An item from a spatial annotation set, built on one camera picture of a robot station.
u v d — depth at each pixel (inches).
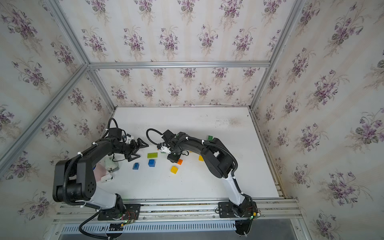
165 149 32.9
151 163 34.5
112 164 32.2
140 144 31.5
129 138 33.9
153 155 36.6
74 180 17.1
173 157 32.2
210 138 38.6
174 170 33.9
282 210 29.4
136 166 34.0
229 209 28.8
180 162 35.1
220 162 20.6
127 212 28.3
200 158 35.6
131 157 33.1
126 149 30.1
